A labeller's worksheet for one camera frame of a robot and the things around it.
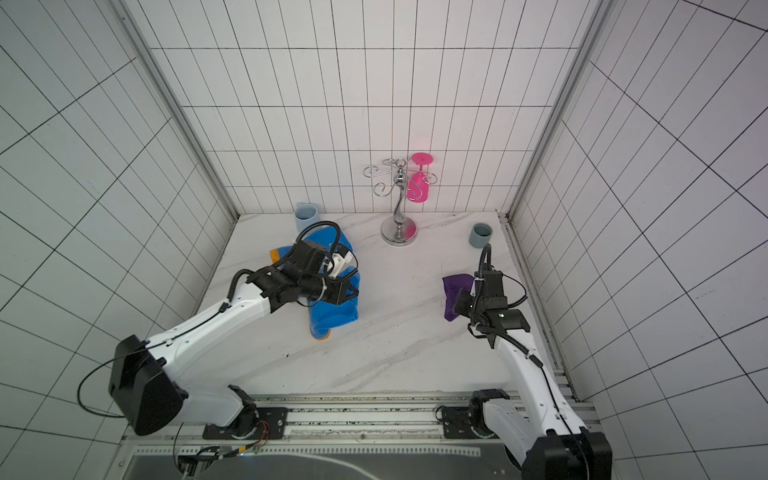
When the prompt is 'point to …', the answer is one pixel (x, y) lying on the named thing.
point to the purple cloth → (452, 284)
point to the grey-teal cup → (480, 234)
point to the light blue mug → (306, 214)
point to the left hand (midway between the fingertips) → (351, 299)
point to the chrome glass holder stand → (400, 230)
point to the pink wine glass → (418, 185)
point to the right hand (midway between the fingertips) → (462, 293)
